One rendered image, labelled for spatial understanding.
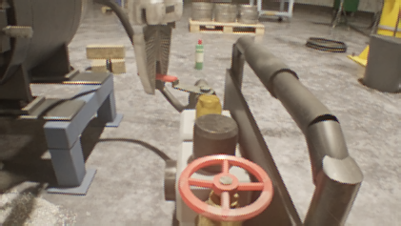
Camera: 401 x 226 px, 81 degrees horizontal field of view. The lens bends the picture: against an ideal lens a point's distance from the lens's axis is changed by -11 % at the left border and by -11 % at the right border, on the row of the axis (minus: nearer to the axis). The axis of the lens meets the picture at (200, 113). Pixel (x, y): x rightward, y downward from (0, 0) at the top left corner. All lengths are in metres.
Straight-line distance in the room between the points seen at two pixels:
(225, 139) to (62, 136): 0.69
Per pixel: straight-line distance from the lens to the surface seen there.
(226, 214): 0.18
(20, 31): 0.57
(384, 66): 2.42
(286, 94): 0.22
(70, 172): 0.97
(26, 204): 1.02
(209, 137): 0.26
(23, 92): 1.01
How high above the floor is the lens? 0.64
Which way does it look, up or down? 26 degrees down
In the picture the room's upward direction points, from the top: 3 degrees clockwise
